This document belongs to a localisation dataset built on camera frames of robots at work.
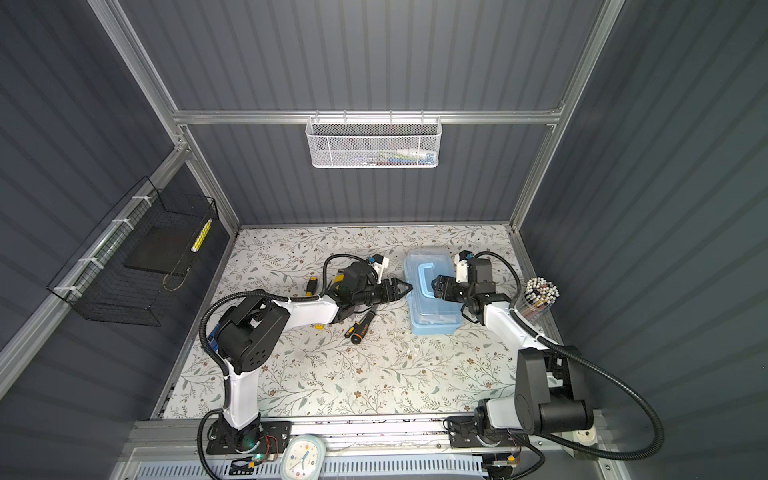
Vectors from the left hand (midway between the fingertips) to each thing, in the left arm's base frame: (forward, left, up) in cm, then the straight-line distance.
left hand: (410, 289), depth 89 cm
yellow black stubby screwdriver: (+9, +32, -10) cm, 35 cm away
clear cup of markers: (-10, -33, +8) cm, 35 cm away
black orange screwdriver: (-8, +15, -9) cm, 19 cm away
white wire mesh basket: (+67, +9, +11) cm, 68 cm away
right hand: (0, -11, 0) cm, 11 cm away
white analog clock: (-40, +29, -8) cm, 50 cm away
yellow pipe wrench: (-5, +29, -11) cm, 31 cm away
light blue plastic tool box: (-8, -4, 0) cm, 9 cm away
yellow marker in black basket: (+7, +57, +16) cm, 60 cm away
